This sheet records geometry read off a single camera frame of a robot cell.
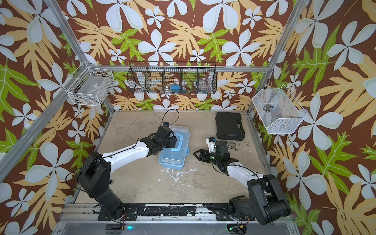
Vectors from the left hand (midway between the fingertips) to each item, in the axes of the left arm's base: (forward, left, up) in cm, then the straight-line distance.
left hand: (173, 139), depth 91 cm
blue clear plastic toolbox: (-13, -2, 0) cm, 13 cm away
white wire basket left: (+21, +49, +24) cm, 59 cm away
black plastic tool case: (+15, -39, -6) cm, 43 cm away
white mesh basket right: (+9, -62, +16) cm, 65 cm away
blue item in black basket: (+28, -1, +18) cm, 33 cm away
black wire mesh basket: (+37, -15, +20) cm, 44 cm away
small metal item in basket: (+12, -57, +16) cm, 60 cm away
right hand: (-9, -15, -3) cm, 17 cm away
